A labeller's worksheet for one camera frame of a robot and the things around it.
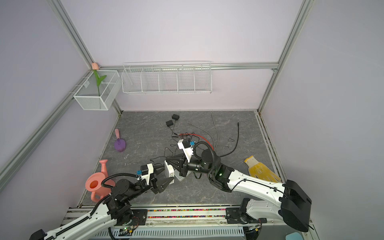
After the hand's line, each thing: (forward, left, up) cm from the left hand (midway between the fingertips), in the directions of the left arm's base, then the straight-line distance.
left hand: (170, 173), depth 68 cm
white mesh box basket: (+49, +43, +11) cm, 66 cm away
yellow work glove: (+6, -49, -19) cm, 54 cm away
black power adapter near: (+46, +6, -19) cm, 50 cm away
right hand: (+1, 0, +9) cm, 9 cm away
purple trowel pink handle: (+29, +38, -18) cm, 51 cm away
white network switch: (-2, -1, +5) cm, 6 cm away
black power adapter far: (+52, +2, -19) cm, 55 cm away
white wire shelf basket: (+62, +4, +10) cm, 63 cm away
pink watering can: (+1, +40, -9) cm, 41 cm away
